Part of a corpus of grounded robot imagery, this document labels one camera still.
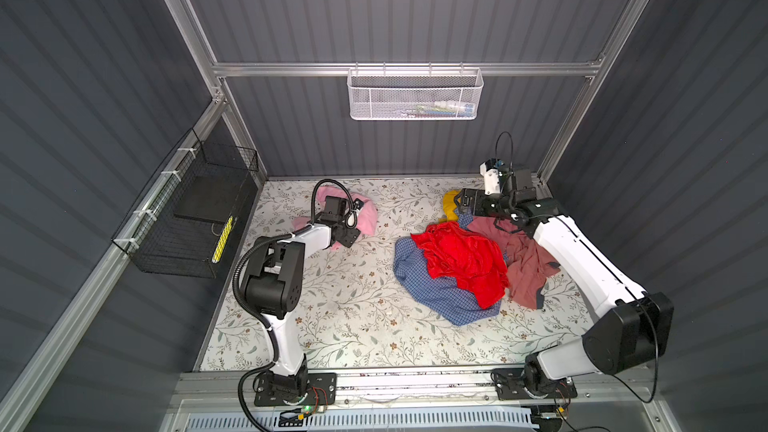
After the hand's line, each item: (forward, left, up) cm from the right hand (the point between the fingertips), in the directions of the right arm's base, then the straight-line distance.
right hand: (472, 200), depth 82 cm
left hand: (+6, +40, -19) cm, 45 cm away
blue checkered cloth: (-19, +7, -22) cm, 30 cm away
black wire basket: (-11, +75, +6) cm, 76 cm away
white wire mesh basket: (+62, +15, -3) cm, 63 cm away
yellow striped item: (-16, +62, +5) cm, 64 cm away
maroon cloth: (-10, -18, -18) cm, 28 cm away
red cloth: (-11, -2, -15) cm, 19 cm away
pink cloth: (+9, +31, -18) cm, 37 cm away
